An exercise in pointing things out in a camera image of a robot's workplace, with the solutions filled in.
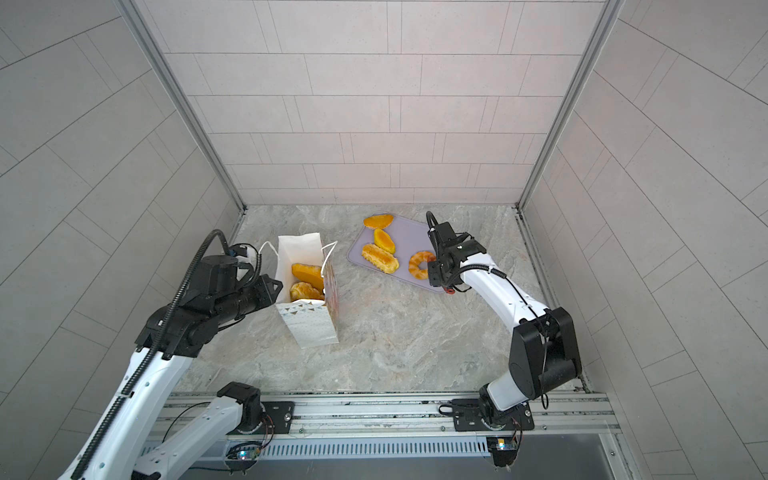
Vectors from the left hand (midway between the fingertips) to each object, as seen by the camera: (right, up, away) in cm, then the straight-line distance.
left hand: (291, 281), depth 69 cm
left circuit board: (-8, -36, -5) cm, 38 cm away
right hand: (+37, -2, +17) cm, 40 cm away
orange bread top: (+18, +15, +38) cm, 45 cm away
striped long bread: (-1, -4, +11) cm, 12 cm away
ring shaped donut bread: (+31, +2, +29) cm, 43 cm away
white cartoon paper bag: (+5, -10, +3) cm, 12 cm away
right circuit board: (+49, -39, -1) cm, 63 cm away
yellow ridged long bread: (+19, +3, +28) cm, 34 cm away
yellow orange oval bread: (+20, +8, +33) cm, 40 cm away
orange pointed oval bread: (0, 0, +14) cm, 14 cm away
